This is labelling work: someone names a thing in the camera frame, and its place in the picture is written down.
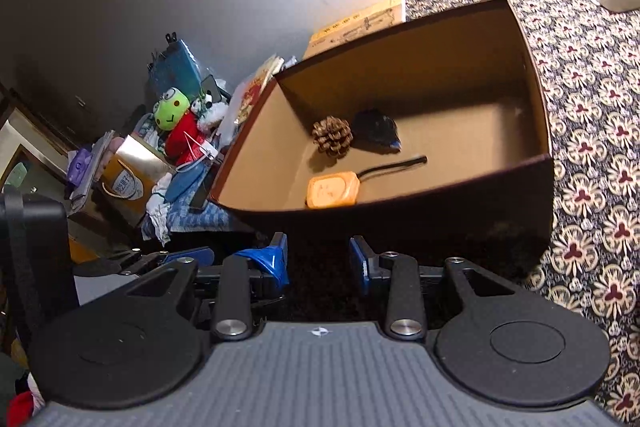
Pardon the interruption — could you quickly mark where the gold paper bag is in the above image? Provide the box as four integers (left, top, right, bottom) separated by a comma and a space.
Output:
97, 134, 177, 214

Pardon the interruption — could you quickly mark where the green frog plush toy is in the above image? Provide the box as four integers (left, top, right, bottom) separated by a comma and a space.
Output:
152, 87, 208, 165

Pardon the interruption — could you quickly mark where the blue patterned cloth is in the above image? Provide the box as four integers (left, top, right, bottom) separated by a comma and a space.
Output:
141, 197, 238, 249

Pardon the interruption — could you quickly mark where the pine cone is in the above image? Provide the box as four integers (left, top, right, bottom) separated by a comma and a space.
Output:
311, 116, 354, 159

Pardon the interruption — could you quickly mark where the purple pack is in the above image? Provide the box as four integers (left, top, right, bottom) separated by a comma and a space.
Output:
67, 147, 101, 185

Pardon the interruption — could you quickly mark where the wooden frame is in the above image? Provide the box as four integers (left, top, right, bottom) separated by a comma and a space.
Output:
0, 97, 68, 194

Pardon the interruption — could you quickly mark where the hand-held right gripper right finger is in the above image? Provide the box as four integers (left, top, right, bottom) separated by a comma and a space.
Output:
349, 235, 551, 341

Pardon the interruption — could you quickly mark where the black phone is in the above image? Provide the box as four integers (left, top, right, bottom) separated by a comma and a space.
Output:
189, 164, 218, 212

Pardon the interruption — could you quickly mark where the floral printed tablecloth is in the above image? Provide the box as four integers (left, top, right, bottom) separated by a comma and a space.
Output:
405, 0, 640, 425

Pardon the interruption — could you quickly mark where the white plush toy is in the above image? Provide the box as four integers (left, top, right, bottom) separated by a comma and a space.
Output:
194, 91, 231, 134

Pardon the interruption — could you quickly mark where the black shiny object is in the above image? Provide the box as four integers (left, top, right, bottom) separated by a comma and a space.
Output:
354, 109, 403, 153

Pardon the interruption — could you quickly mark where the orange device with black cord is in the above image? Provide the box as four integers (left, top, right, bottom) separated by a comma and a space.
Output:
305, 155, 429, 210

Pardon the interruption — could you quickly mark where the white crumpled tissue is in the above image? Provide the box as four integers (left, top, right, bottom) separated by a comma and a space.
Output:
144, 174, 175, 244

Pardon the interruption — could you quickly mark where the blue flat pouch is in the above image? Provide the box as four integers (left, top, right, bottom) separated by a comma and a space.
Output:
164, 172, 198, 202

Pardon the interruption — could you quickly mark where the brown cardboard box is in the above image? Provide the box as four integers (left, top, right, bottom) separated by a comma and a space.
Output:
209, 0, 556, 323

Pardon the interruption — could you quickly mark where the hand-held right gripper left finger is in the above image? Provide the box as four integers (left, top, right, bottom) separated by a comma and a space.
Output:
82, 232, 292, 342

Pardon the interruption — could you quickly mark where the yellow flat cardboard box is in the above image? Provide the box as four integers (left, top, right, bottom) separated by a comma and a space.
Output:
302, 0, 407, 60

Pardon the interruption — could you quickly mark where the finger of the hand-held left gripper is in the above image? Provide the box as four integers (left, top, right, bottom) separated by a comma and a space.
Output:
117, 247, 217, 275

